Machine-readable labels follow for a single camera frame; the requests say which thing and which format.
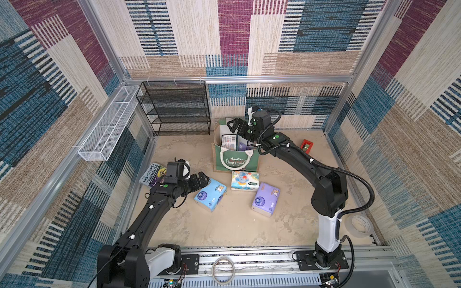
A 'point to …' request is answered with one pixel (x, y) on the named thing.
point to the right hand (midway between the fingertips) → (235, 128)
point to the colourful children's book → (152, 174)
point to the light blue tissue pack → (209, 197)
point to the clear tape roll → (359, 224)
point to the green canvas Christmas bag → (225, 160)
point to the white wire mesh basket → (100, 143)
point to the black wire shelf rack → (176, 108)
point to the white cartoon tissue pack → (247, 181)
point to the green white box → (230, 141)
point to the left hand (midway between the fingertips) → (202, 181)
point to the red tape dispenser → (306, 146)
